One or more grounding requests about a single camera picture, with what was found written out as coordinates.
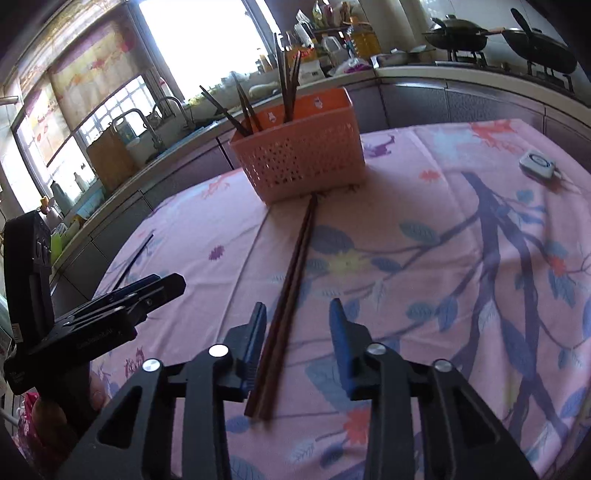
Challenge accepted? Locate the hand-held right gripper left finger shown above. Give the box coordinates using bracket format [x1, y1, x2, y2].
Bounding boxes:
[58, 302, 269, 480]

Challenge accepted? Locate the bottle with blue label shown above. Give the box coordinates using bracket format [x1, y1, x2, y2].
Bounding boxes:
[113, 115, 139, 145]

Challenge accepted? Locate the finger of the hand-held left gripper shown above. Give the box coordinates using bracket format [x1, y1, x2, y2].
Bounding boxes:
[55, 272, 187, 328]
[95, 274, 162, 306]

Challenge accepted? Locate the wooden cutting board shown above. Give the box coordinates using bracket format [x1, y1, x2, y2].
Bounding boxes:
[87, 129, 139, 192]

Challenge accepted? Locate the dark brown chopstick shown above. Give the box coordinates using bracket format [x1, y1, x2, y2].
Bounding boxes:
[259, 196, 320, 421]
[244, 195, 317, 418]

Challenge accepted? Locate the gas stove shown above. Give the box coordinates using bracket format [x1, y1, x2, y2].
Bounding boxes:
[434, 48, 578, 95]

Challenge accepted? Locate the pink floral tablecloth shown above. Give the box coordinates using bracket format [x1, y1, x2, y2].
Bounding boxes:
[90, 119, 591, 480]

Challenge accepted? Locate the pink plastic bag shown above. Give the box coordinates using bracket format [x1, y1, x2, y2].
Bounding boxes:
[333, 58, 375, 77]

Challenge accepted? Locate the black wok with lid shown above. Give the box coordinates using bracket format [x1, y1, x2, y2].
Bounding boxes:
[422, 15, 502, 52]

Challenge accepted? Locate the yellow cooking oil bottle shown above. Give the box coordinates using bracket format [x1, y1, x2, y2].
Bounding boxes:
[351, 25, 383, 58]

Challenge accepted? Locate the metal tray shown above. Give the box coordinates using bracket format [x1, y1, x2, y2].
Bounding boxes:
[372, 46, 432, 68]

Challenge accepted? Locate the row of snack packets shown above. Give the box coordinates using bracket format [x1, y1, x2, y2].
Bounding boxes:
[295, 0, 365, 28]

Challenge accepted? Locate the black wok with spatula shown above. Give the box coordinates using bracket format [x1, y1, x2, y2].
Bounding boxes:
[501, 8, 579, 75]

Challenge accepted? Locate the curved metal faucet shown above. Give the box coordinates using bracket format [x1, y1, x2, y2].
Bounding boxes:
[152, 96, 192, 132]

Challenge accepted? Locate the printed roller blind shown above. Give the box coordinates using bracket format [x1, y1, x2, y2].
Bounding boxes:
[18, 76, 75, 167]
[48, 21, 144, 134]

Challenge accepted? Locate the white plastic jug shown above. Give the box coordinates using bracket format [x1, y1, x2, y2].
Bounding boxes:
[323, 37, 349, 65]

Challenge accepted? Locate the white device cable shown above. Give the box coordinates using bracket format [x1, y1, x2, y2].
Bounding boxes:
[554, 168, 586, 190]

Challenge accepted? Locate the box with orange label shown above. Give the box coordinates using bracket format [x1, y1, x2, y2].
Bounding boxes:
[300, 48, 326, 83]

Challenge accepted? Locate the person's left hand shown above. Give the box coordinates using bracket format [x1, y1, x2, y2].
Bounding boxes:
[28, 369, 112, 462]

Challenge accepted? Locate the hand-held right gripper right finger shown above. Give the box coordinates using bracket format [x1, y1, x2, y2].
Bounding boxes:
[329, 298, 539, 480]

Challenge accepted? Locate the angular metal faucet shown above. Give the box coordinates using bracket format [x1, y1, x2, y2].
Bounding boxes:
[113, 108, 164, 154]

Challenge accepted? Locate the small grey white device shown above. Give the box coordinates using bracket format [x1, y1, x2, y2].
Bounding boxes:
[519, 151, 557, 182]

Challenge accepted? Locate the thin black stick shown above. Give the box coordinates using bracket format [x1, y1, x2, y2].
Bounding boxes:
[117, 234, 154, 289]

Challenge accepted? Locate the orange plastic basket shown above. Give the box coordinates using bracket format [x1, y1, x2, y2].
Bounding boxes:
[229, 88, 367, 206]

